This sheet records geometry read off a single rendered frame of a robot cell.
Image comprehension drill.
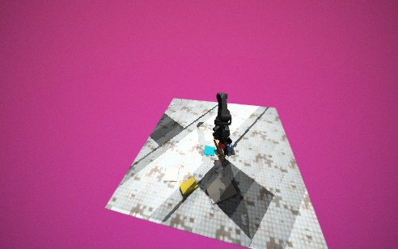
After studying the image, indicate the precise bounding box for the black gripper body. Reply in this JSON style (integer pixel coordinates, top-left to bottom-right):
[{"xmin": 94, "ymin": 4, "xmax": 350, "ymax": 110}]
[{"xmin": 213, "ymin": 126, "xmax": 232, "ymax": 146}]

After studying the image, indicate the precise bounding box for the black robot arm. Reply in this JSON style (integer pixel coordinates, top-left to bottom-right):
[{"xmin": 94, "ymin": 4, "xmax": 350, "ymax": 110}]
[{"xmin": 212, "ymin": 93, "xmax": 232, "ymax": 140}]

